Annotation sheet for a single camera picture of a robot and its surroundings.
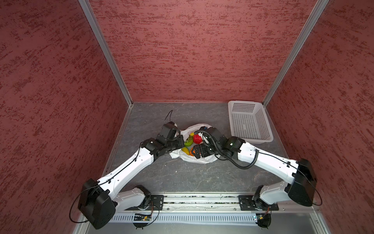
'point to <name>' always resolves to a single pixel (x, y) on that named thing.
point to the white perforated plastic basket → (249, 121)
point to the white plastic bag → (185, 132)
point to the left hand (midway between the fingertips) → (184, 144)
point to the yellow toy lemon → (185, 149)
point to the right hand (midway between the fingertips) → (198, 153)
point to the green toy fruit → (189, 142)
